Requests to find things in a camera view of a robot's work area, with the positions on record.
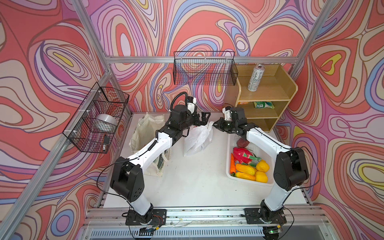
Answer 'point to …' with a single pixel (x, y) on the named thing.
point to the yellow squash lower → (245, 176)
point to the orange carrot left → (232, 164)
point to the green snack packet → (264, 104)
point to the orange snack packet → (243, 103)
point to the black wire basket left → (101, 100)
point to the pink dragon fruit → (245, 156)
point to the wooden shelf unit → (265, 92)
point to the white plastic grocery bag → (199, 138)
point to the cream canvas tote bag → (144, 130)
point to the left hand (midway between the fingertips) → (204, 112)
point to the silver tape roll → (105, 122)
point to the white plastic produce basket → (231, 143)
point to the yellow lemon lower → (261, 176)
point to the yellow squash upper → (246, 169)
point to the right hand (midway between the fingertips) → (213, 126)
